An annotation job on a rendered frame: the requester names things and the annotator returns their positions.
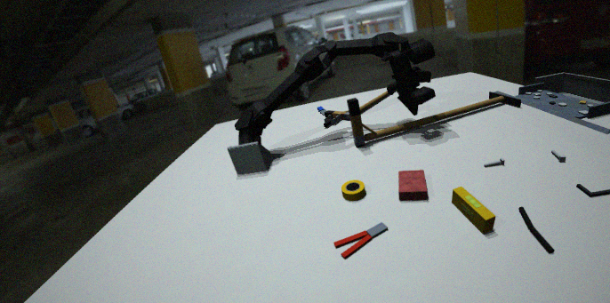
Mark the red-handled pliers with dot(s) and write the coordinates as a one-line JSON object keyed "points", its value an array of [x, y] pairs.
{"points": [[365, 236]]}

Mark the yellow spirit level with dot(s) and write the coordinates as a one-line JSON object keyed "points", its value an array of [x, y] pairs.
{"points": [[473, 210]]}

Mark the red rectangular block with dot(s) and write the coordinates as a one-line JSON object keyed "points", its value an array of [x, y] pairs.
{"points": [[412, 185]]}

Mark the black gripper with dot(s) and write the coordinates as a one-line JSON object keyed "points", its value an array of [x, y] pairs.
{"points": [[407, 90]]}

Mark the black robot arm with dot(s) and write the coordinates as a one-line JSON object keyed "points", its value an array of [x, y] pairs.
{"points": [[309, 67]]}

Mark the yellow tape roll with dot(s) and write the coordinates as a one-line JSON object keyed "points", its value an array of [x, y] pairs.
{"points": [[353, 190]]}

